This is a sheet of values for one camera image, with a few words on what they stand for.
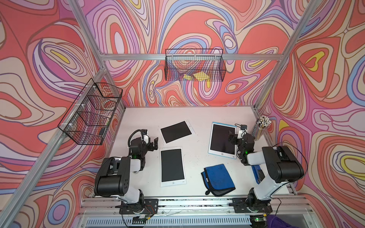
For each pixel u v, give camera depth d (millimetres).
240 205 730
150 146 827
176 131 1052
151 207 721
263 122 865
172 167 870
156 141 870
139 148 716
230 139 883
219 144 1046
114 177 454
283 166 473
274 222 663
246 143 723
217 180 818
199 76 908
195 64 959
